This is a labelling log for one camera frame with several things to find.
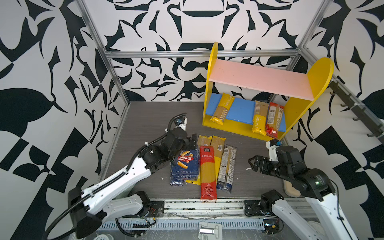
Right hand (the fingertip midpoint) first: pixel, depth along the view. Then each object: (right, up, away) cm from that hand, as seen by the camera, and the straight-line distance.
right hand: (256, 161), depth 69 cm
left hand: (-31, +14, +2) cm, 34 cm away
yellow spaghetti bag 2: (-23, +5, +28) cm, 36 cm away
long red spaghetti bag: (-21, -16, +9) cm, 28 cm away
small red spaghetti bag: (+21, +22, +22) cm, 37 cm away
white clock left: (-66, -31, -5) cm, 73 cm away
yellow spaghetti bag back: (-13, +3, +27) cm, 30 cm away
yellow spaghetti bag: (-10, +25, +25) cm, 37 cm away
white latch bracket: (-21, -31, -1) cm, 37 cm away
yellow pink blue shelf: (+26, +31, +43) cm, 58 cm away
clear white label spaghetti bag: (-10, -8, +16) cm, 21 cm away
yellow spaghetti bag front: (+11, +19, +20) cm, 30 cm away
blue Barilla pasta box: (-33, -6, +11) cm, 35 cm away
